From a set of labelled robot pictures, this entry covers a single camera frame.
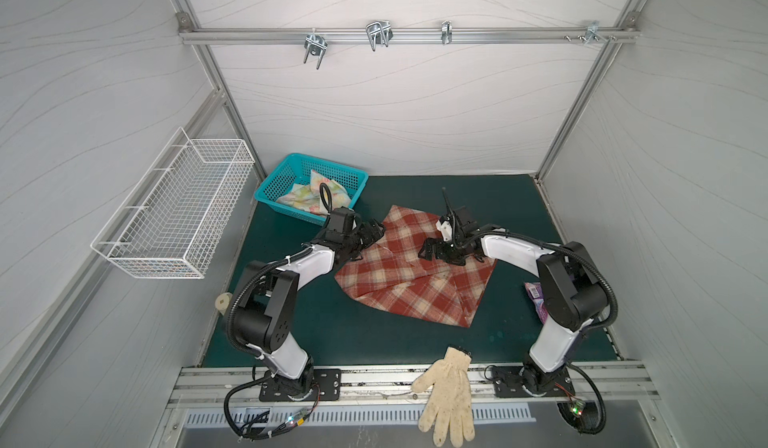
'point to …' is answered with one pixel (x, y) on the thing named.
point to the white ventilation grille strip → (401, 415)
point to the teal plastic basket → (296, 170)
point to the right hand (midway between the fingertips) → (434, 249)
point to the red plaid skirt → (389, 272)
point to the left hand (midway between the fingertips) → (383, 230)
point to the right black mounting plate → (511, 385)
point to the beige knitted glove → (448, 403)
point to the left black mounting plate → (325, 386)
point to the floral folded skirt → (307, 197)
